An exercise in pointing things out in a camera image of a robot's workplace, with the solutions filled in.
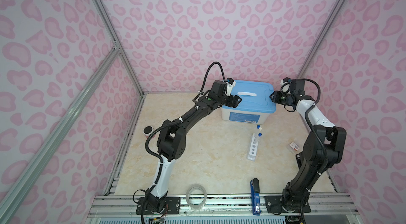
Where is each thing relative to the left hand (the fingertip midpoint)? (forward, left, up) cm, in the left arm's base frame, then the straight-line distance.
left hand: (238, 95), depth 89 cm
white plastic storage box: (-6, -6, -14) cm, 16 cm away
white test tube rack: (-24, -7, -17) cm, 31 cm away
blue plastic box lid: (+4, -11, -4) cm, 13 cm away
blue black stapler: (-46, -4, -18) cm, 50 cm away
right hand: (+2, -23, -3) cm, 23 cm away
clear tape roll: (-51, +23, -20) cm, 59 cm away
